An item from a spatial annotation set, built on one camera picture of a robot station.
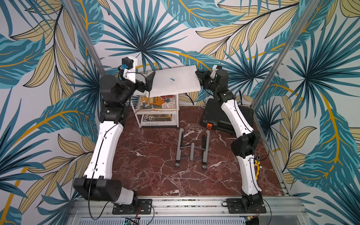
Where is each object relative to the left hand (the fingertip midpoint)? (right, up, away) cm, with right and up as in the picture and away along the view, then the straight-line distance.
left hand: (145, 68), depth 60 cm
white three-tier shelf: (-1, -16, +30) cm, 34 cm away
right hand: (+14, +3, +17) cm, 23 cm away
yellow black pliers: (+63, -50, +28) cm, 85 cm away
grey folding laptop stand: (+31, -37, +28) cm, 55 cm away
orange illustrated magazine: (0, -10, +34) cm, 35 cm away
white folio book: (-1, -22, +44) cm, 50 cm away
